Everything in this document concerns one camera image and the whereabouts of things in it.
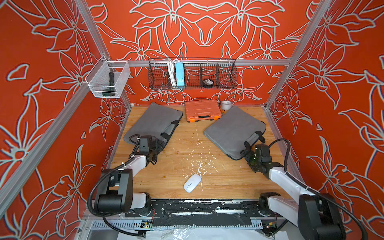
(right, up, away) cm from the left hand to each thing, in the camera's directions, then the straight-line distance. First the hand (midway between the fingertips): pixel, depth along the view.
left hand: (161, 145), depth 93 cm
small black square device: (+29, +40, +2) cm, 50 cm away
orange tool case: (+28, +24, +22) cm, 43 cm away
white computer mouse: (+19, -19, -14) cm, 30 cm away
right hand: (+51, -5, -4) cm, 51 cm away
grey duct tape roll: (+47, +28, +22) cm, 59 cm away
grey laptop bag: (-7, +15, +15) cm, 23 cm away
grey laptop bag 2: (+49, +8, +7) cm, 50 cm away
